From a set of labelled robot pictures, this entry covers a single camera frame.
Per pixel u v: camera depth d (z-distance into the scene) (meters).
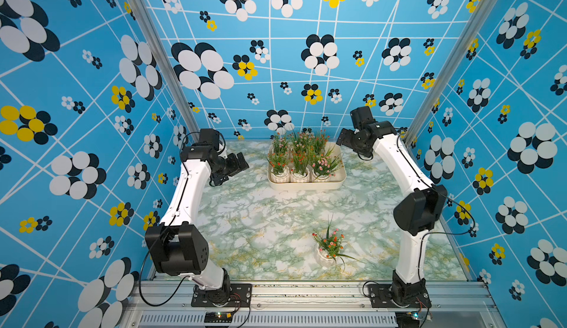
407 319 0.69
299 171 0.99
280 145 1.00
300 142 0.99
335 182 1.01
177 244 0.43
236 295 0.73
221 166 0.67
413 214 0.51
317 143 1.01
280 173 0.99
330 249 0.72
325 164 0.91
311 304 0.72
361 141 0.66
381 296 0.72
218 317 0.72
